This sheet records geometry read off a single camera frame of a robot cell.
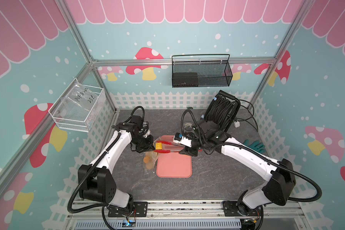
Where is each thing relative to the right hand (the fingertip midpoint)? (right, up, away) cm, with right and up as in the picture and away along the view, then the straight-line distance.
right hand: (181, 146), depth 77 cm
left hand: (-15, -3, +2) cm, 15 cm away
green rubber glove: (+52, -2, +20) cm, 56 cm away
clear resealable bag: (-17, -6, +1) cm, 18 cm away
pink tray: (-4, -14, +13) cm, 19 cm away
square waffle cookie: (-13, 0, +1) cm, 13 cm away
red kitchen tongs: (-9, -2, -3) cm, 10 cm away
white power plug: (+42, +12, +29) cm, 53 cm away
